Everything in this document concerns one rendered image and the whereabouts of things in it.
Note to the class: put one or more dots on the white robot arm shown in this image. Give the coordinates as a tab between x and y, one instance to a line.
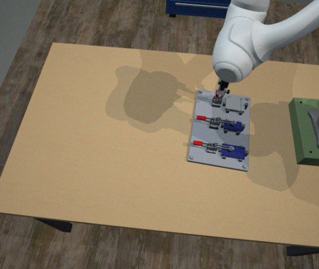
245	41

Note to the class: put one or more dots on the toggle clamp with red handle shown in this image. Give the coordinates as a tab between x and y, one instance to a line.
212	147
217	100
215	122

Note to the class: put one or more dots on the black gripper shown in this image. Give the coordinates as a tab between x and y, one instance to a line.
222	87

